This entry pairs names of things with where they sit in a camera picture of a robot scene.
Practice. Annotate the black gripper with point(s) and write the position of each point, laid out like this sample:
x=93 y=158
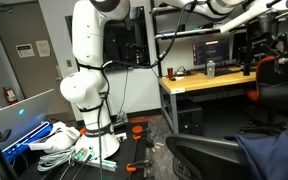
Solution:
x=260 y=33

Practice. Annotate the dark blue cloth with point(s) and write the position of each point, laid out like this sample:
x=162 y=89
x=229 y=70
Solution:
x=274 y=158

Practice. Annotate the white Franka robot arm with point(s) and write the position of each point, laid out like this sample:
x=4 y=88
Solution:
x=90 y=40

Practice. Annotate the orange office chair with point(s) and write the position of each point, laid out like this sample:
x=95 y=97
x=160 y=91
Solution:
x=280 y=90

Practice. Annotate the black mesh chair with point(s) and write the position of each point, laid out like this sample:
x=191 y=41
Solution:
x=200 y=156

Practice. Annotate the dark computer monitor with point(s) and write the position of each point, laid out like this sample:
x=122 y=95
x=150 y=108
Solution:
x=239 y=46

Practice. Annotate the lit computer monitor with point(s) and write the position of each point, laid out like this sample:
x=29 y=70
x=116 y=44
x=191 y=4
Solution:
x=211 y=51

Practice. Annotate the grey bottle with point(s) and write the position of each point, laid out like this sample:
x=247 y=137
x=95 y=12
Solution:
x=210 y=70

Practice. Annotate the wooden desk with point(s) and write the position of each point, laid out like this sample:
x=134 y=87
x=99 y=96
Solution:
x=200 y=81

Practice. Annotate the metal shelf unit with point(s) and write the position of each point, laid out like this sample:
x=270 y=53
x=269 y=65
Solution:
x=184 y=33

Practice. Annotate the black computer tower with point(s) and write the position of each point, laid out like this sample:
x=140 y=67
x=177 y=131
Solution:
x=190 y=118

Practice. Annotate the red cup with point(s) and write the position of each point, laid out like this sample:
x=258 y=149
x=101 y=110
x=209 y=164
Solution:
x=170 y=72

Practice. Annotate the orange clamp with round knob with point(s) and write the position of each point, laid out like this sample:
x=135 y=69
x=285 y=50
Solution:
x=138 y=130

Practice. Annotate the orange black bar clamp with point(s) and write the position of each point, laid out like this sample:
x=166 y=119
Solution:
x=137 y=165

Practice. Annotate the black robot table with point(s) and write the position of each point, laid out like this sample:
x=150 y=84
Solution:
x=127 y=153

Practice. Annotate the plain white door sign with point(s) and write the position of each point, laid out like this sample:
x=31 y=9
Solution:
x=43 y=48

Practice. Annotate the white door sign black header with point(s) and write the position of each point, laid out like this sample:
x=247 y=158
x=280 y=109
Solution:
x=25 y=50

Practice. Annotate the grey door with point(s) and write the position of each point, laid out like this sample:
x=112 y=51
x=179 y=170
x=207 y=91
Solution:
x=24 y=76

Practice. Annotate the silver laptop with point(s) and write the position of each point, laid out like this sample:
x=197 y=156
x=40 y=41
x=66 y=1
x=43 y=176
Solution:
x=17 y=120

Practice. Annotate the red fire extinguisher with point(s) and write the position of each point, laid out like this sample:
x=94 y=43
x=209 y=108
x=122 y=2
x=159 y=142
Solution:
x=10 y=96

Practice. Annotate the black wall screen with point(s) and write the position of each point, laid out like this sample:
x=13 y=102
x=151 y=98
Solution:
x=137 y=50

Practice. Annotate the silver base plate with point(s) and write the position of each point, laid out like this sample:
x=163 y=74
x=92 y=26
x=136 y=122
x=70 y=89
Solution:
x=100 y=163

